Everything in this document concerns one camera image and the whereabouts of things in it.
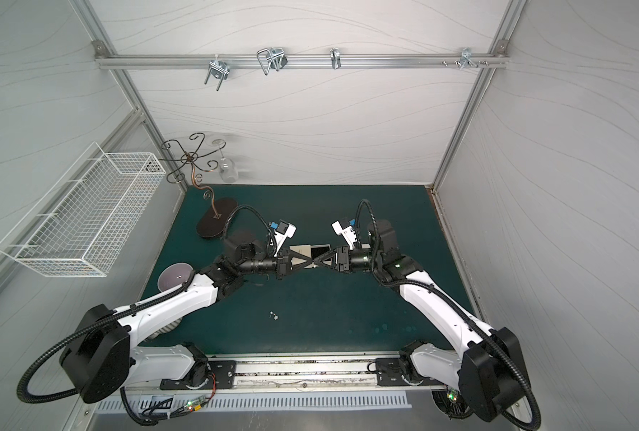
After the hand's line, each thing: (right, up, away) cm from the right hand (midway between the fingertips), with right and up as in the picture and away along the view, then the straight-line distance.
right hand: (317, 262), depth 71 cm
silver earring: (-14, -20, +13) cm, 27 cm away
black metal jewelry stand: (-38, +15, +34) cm, 53 cm away
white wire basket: (-61, +11, -2) cm, 62 cm away
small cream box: (-3, -1, +25) cm, 25 cm away
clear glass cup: (-34, +30, +26) cm, 52 cm away
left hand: (-2, -1, 0) cm, 2 cm away
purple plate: (-49, -8, +18) cm, 53 cm away
